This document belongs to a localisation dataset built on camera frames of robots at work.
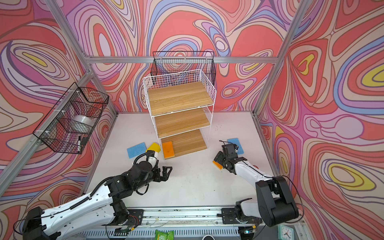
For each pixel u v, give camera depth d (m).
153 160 0.68
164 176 0.68
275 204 0.42
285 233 0.68
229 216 0.72
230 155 0.70
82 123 0.70
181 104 0.68
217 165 0.82
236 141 1.01
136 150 0.97
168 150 0.96
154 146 0.99
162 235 0.68
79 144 0.72
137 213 0.75
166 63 0.88
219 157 0.83
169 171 0.72
